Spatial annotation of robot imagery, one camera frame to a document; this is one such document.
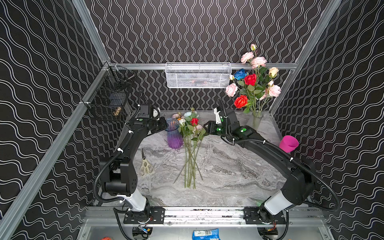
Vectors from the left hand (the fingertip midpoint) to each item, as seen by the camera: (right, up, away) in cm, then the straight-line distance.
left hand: (172, 124), depth 87 cm
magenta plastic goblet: (+70, -12, +4) cm, 71 cm away
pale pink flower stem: (+55, +18, -7) cm, 59 cm away
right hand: (+19, -1, -5) cm, 20 cm away
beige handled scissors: (-16, -25, +4) cm, 30 cm away
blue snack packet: (+18, -51, -18) cm, 57 cm away
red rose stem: (+38, +12, -5) cm, 40 cm away
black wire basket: (-39, +16, +5) cm, 42 cm away
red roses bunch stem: (+12, -5, +17) cm, 21 cm away
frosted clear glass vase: (+53, +5, +8) cm, 53 cm away
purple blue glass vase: (+1, -6, +1) cm, 6 cm away
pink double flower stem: (+33, +19, -5) cm, 38 cm away
